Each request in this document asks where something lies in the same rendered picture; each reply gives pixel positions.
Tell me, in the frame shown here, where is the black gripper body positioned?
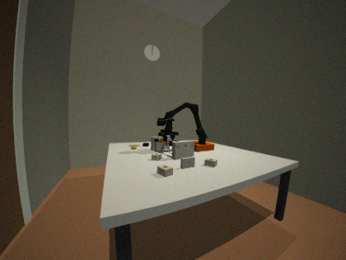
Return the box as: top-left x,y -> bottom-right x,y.
158,126 -> 179,137

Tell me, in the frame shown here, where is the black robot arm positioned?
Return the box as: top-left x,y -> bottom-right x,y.
157,102 -> 208,145

